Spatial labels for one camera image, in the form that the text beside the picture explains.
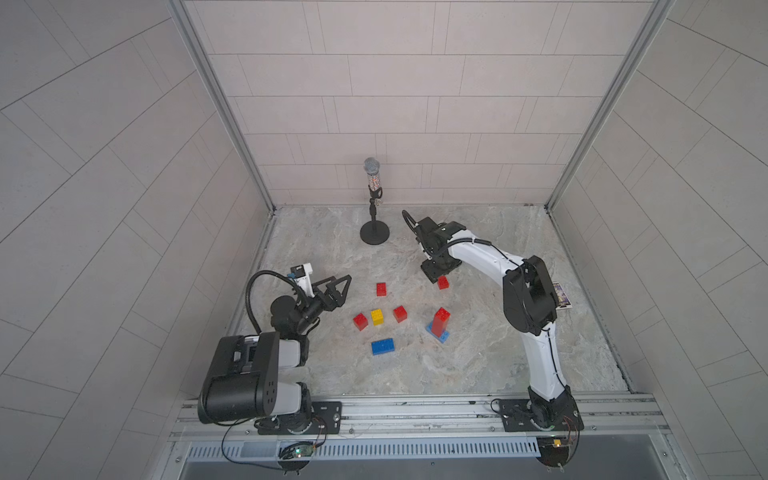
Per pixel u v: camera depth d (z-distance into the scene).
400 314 0.87
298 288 0.72
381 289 0.93
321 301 0.73
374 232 1.07
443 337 0.84
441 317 0.75
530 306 0.54
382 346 0.81
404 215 0.84
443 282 0.95
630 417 0.73
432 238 0.72
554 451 0.68
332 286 0.77
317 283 0.81
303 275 0.73
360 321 0.86
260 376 0.43
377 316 0.85
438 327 0.86
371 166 0.85
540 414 0.63
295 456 0.65
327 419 0.71
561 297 0.91
